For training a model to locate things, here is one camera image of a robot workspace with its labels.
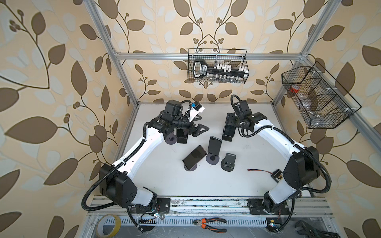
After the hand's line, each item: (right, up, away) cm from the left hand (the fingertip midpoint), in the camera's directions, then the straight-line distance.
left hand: (202, 120), depth 72 cm
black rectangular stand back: (+18, -12, +25) cm, 33 cm away
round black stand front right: (+15, -25, +12) cm, 32 cm away
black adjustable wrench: (+50, -51, -5) cm, 71 cm away
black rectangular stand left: (-12, -13, +26) cm, 32 cm away
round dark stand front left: (-4, -26, +9) cm, 28 cm away
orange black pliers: (0, -49, -2) cm, 49 cm away
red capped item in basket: (+56, +19, +15) cm, 61 cm away
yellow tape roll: (-47, -48, -5) cm, 68 cm away
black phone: (-4, -21, +10) cm, 24 cm away
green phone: (+7, -14, +9) cm, 18 cm away
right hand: (+19, 0, +16) cm, 25 cm away
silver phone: (+19, -7, +22) cm, 29 cm away
